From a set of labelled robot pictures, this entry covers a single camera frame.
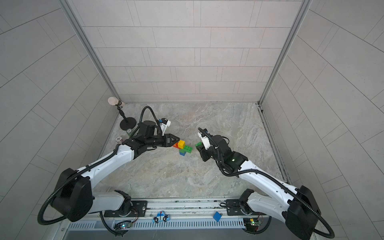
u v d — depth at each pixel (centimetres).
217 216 68
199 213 71
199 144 75
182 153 89
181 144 81
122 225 65
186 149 83
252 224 68
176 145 81
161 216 68
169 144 71
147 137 64
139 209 71
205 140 67
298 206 39
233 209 71
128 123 102
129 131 93
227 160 56
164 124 73
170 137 72
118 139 89
